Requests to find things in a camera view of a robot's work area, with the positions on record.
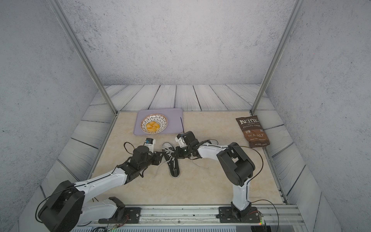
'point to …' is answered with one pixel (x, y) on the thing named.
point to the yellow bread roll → (152, 126)
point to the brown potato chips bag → (251, 128)
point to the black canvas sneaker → (169, 152)
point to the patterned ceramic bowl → (160, 119)
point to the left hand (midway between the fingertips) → (163, 153)
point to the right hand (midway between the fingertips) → (172, 155)
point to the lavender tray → (174, 117)
